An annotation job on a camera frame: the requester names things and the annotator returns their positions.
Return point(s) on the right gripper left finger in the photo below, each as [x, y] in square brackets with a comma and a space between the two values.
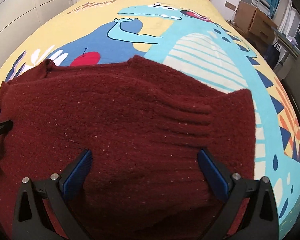
[41, 209]

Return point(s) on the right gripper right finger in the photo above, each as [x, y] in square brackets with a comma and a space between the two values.
[249, 210]

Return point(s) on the dark red knit sweater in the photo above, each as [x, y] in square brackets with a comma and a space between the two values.
[144, 124]

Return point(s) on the dark blue bag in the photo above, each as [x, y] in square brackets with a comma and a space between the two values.
[272, 55]

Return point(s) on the glass desk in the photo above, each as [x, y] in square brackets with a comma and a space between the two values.
[290, 49]

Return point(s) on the yellow dinosaur bed cover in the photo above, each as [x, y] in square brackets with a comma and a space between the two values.
[192, 36]

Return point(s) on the wooden drawer cabinet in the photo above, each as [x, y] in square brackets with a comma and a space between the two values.
[252, 20]

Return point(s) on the grey printer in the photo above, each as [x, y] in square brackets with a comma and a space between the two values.
[262, 5]

